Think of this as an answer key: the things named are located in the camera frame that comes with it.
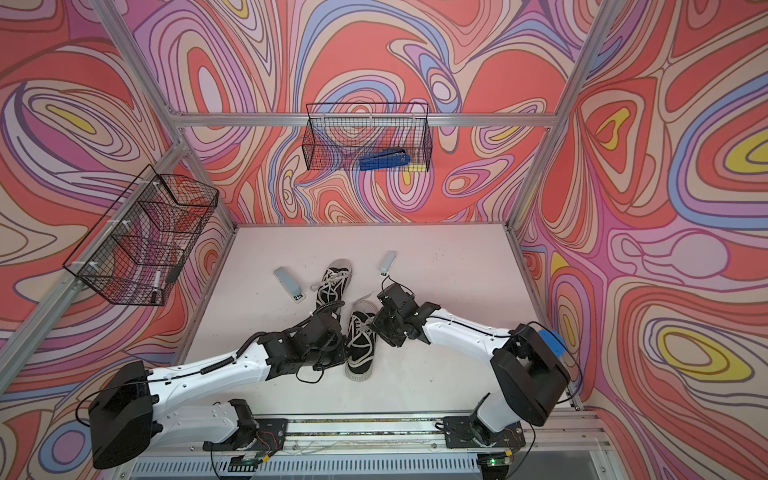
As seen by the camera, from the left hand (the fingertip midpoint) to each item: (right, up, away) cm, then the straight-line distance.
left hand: (359, 355), depth 79 cm
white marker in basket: (-43, +20, -15) cm, 50 cm away
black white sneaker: (-10, +18, +17) cm, 26 cm away
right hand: (+4, +4, +5) cm, 7 cm away
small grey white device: (+8, +24, +28) cm, 38 cm away
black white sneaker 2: (0, +3, +3) cm, 5 cm away
